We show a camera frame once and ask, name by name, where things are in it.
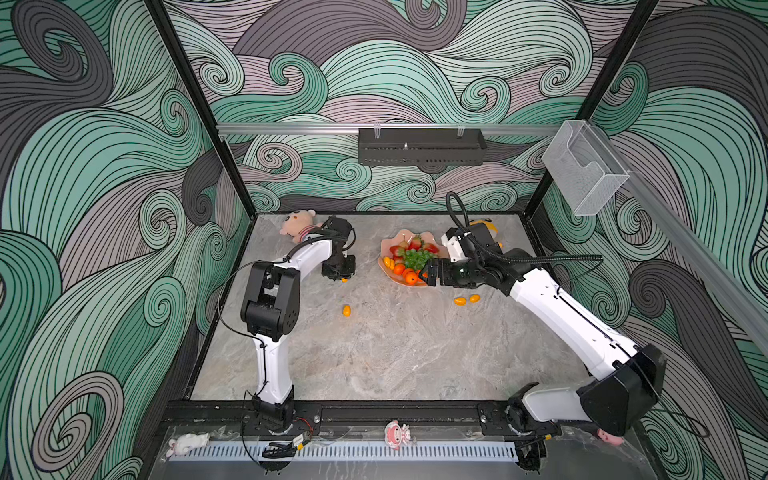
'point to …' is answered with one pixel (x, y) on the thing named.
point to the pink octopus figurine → (396, 434)
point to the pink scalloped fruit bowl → (395, 238)
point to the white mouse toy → (185, 443)
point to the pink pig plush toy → (298, 224)
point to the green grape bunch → (417, 259)
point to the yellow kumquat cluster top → (389, 262)
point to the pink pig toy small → (613, 440)
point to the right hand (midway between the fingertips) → (433, 276)
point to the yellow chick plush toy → (489, 225)
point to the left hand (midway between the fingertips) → (348, 273)
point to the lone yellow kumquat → (344, 280)
